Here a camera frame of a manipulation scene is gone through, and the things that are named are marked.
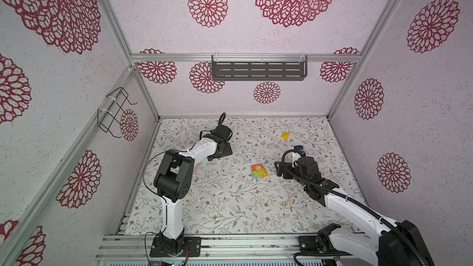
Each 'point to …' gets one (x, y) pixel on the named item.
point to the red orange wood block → (253, 167)
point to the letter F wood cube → (286, 204)
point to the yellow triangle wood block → (286, 135)
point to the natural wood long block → (195, 168)
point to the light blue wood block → (254, 177)
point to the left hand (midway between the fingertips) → (221, 155)
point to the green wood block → (259, 173)
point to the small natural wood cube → (258, 169)
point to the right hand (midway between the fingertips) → (282, 161)
